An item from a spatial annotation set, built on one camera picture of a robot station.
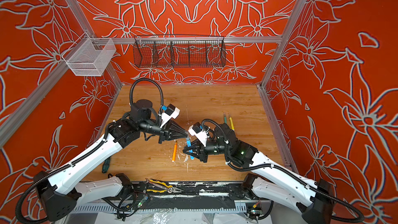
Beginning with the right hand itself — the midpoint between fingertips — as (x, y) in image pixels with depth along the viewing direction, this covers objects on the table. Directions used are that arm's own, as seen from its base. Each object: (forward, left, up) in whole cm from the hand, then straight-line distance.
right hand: (183, 149), depth 62 cm
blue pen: (+1, -2, +3) cm, 4 cm away
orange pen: (+7, +8, -24) cm, 26 cm away
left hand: (+3, -1, +6) cm, 7 cm away
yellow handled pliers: (-10, +9, -23) cm, 27 cm away
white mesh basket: (+56, +60, +8) cm, 82 cm away
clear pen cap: (+2, -2, +5) cm, 6 cm away
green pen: (+30, -24, -25) cm, 46 cm away
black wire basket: (+64, +5, +5) cm, 64 cm away
